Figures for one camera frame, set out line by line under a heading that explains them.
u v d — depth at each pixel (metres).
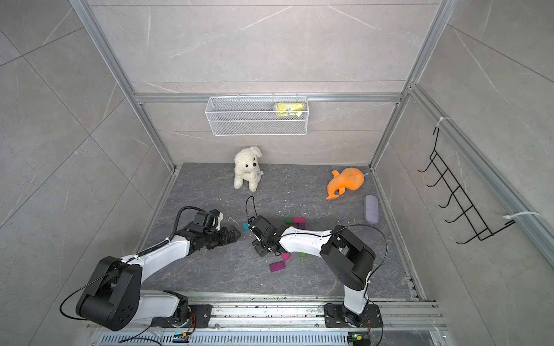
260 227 0.69
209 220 0.73
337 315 0.73
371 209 0.98
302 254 0.88
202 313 0.73
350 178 1.06
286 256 0.87
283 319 0.73
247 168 0.98
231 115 1.01
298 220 0.98
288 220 0.98
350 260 0.46
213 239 0.77
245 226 0.94
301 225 0.98
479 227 0.59
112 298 0.42
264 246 0.69
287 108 0.85
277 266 0.85
